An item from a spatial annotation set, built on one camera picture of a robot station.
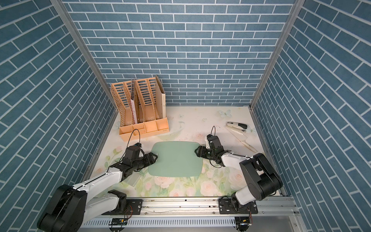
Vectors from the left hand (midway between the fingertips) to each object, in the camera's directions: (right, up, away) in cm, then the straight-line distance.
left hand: (157, 159), depth 88 cm
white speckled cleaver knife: (+58, +12, +15) cm, 61 cm away
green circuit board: (-15, -27, -16) cm, 35 cm away
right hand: (+26, +3, +4) cm, 26 cm away
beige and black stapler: (+57, +19, +15) cm, 62 cm away
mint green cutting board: (+11, -1, +3) cm, 12 cm away
